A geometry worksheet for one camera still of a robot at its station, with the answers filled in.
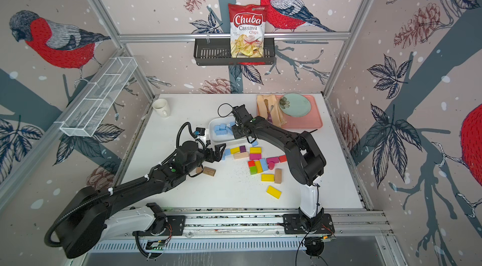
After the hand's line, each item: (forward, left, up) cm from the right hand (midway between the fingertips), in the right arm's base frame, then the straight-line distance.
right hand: (237, 129), depth 95 cm
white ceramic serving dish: (-2, +8, -7) cm, 10 cm away
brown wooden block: (-20, +12, -7) cm, 25 cm away
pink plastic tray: (+13, -43, -8) cm, 45 cm away
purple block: (-8, -3, -7) cm, 11 cm away
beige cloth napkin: (+15, -22, -7) cm, 28 cm away
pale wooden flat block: (-11, -2, -7) cm, 13 cm away
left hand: (-11, +6, +7) cm, 15 cm away
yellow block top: (-7, -10, -8) cm, 15 cm away
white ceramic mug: (+12, +44, +1) cm, 45 cm away
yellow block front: (-28, -18, -9) cm, 34 cm away
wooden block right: (-21, -20, -7) cm, 30 cm away
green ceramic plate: (+24, -34, -8) cm, 43 cm away
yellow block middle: (-22, -15, -8) cm, 28 cm away
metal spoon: (+16, -18, -8) cm, 25 cm away
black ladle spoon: (+6, -42, -8) cm, 43 cm away
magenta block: (-11, -9, -8) cm, 16 cm away
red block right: (-11, -23, -8) cm, 27 cm away
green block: (-18, -9, -8) cm, 22 cm away
